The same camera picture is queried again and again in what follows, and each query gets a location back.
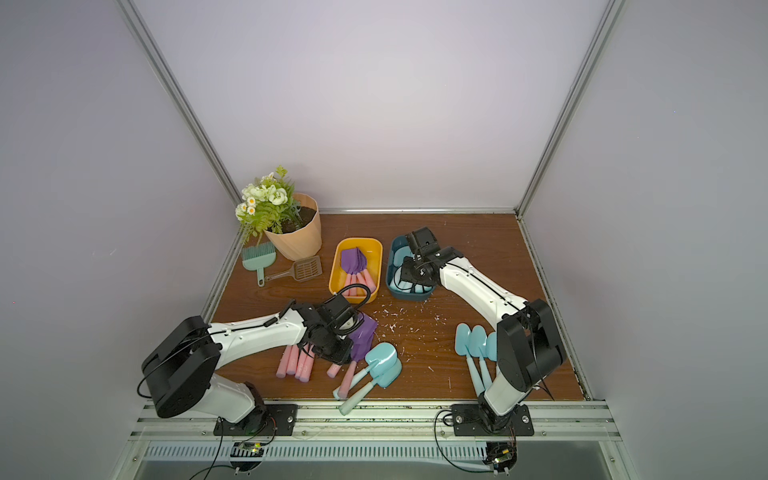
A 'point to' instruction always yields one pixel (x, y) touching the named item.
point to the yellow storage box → (373, 249)
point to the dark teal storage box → (399, 247)
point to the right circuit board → (502, 455)
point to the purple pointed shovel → (357, 270)
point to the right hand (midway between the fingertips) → (410, 261)
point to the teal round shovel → (400, 283)
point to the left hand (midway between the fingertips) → (352, 360)
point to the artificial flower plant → (268, 202)
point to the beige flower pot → (302, 239)
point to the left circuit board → (247, 450)
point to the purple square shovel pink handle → (368, 281)
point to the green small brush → (258, 258)
